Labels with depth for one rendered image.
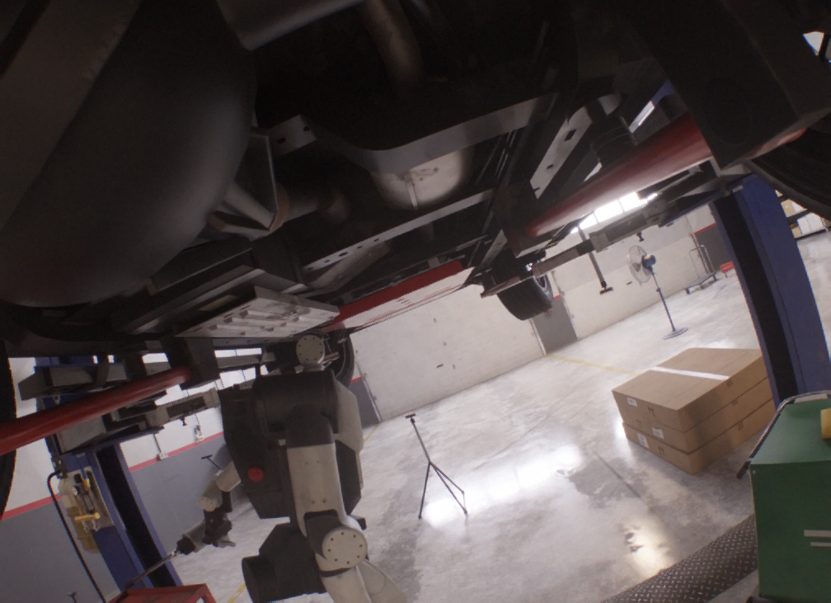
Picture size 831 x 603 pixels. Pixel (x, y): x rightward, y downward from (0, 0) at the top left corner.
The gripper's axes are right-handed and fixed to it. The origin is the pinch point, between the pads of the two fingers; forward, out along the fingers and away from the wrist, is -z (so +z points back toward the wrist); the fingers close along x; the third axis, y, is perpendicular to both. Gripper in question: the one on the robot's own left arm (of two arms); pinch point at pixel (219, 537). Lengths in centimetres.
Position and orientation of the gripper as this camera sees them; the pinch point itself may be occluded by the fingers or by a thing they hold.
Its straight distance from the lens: 174.4
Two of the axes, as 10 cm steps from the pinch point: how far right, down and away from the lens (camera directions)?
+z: 1.5, -9.6, -2.3
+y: -9.0, -2.3, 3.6
